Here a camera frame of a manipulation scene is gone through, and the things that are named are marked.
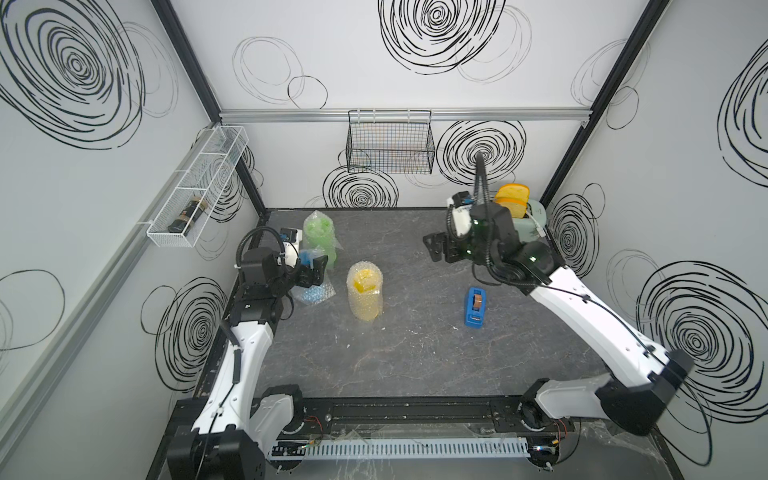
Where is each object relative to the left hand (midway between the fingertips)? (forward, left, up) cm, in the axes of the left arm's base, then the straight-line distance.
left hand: (308, 255), depth 78 cm
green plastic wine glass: (+14, 0, -6) cm, 15 cm away
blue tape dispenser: (-5, -48, -19) cm, 52 cm away
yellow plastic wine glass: (-8, -16, -5) cm, 18 cm away
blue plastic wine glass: (+4, +3, -8) cm, 9 cm away
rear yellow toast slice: (+27, -63, -2) cm, 68 cm away
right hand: (0, -35, +9) cm, 36 cm away
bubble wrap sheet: (-2, -11, -5) cm, 12 cm away
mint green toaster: (+19, -66, -8) cm, 69 cm away
